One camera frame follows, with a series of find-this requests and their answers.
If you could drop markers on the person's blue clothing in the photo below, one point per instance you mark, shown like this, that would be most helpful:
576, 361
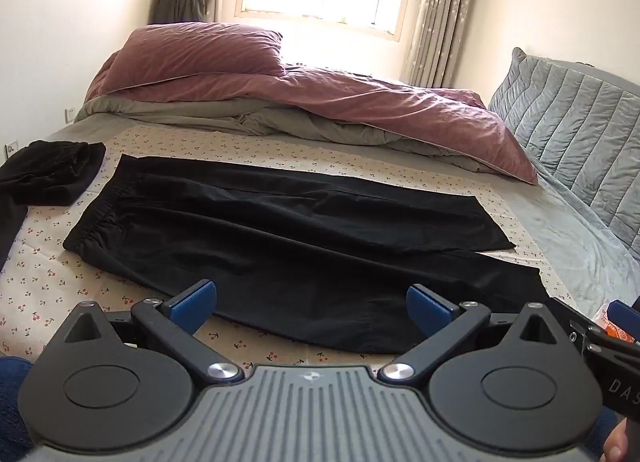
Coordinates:
12, 407

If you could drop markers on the white wall socket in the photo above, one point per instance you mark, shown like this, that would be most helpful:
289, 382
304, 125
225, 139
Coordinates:
11, 148
70, 114

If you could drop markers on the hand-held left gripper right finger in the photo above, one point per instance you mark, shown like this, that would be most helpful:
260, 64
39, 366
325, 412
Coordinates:
425, 307

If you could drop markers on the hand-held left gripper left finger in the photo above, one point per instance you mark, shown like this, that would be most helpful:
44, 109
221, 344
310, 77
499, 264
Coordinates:
192, 304

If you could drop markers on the pink grey duvet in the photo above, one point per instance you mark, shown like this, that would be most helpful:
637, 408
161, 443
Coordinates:
350, 102

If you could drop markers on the grey quilted headboard cushion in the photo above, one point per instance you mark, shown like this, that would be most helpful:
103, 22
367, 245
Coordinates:
585, 122

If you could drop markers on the black pants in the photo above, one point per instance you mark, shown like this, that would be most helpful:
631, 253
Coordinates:
300, 252

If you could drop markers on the person's right hand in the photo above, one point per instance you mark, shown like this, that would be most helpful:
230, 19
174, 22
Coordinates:
615, 447

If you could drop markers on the orange white plastic bag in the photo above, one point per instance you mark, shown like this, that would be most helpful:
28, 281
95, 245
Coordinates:
602, 316

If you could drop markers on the cherry print bed sheet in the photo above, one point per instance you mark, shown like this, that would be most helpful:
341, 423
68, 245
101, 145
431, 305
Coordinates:
50, 267

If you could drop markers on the crumpled black garment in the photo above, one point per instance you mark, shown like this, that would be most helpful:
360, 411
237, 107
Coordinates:
45, 172

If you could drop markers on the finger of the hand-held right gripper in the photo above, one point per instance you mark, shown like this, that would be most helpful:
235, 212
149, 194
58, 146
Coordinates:
575, 318
622, 314

